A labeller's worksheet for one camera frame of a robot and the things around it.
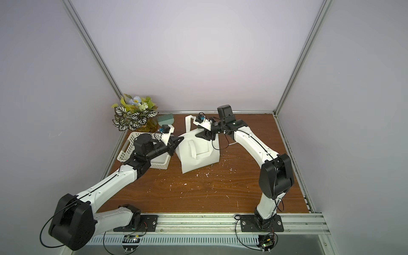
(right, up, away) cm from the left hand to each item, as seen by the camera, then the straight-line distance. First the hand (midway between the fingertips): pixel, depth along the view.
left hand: (184, 138), depth 76 cm
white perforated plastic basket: (-38, -9, +19) cm, 43 cm away
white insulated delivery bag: (+5, -7, +2) cm, 9 cm away
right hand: (+7, +6, +4) cm, 10 cm away
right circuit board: (+38, -47, -6) cm, 61 cm away
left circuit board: (-24, -47, -4) cm, 53 cm away
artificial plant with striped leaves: (-27, +12, +8) cm, 31 cm away
